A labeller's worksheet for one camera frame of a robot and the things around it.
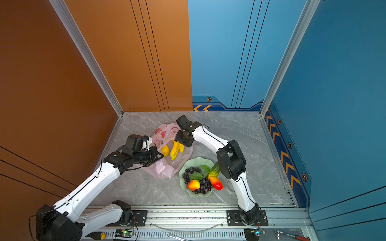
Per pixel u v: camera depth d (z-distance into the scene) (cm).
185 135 68
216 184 76
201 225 73
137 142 61
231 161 53
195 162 88
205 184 76
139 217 74
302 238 68
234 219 72
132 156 59
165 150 92
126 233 71
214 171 81
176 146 93
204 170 82
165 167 71
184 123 75
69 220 39
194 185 74
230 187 83
